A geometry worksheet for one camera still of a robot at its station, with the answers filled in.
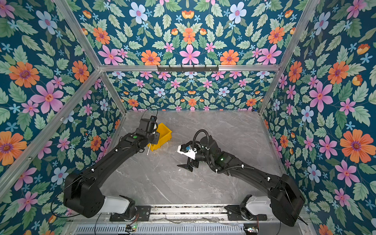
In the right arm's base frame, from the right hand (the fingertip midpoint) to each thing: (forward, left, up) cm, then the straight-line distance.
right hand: (181, 153), depth 73 cm
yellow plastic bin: (+21, +14, -13) cm, 28 cm away
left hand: (+15, +16, -1) cm, 22 cm away
